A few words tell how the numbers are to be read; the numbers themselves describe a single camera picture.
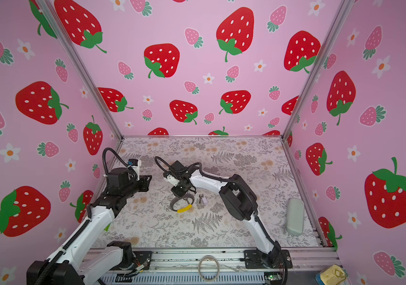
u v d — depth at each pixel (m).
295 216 0.83
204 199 0.93
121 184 0.63
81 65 0.84
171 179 0.85
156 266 0.73
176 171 0.75
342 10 0.69
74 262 0.42
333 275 0.67
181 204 0.90
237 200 0.54
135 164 0.72
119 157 0.69
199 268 0.71
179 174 0.74
